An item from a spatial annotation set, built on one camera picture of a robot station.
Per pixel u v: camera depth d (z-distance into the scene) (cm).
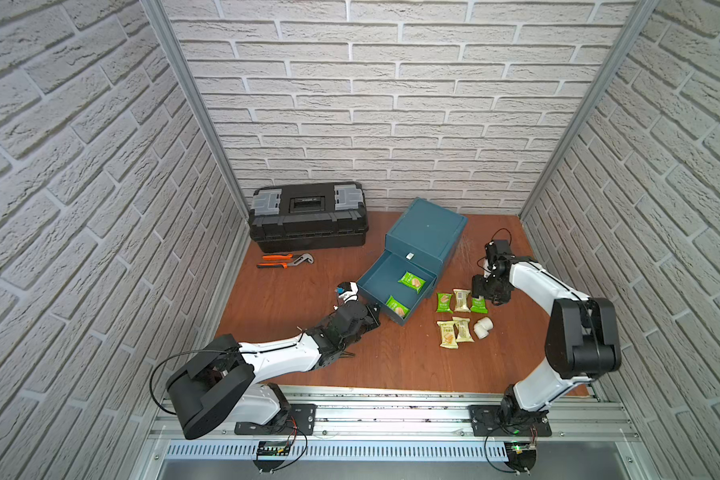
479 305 92
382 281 92
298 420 74
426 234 86
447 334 87
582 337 47
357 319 63
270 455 71
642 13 69
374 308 83
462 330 87
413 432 73
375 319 80
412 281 90
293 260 104
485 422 73
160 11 70
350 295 78
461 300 94
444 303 94
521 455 70
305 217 98
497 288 79
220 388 42
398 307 85
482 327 87
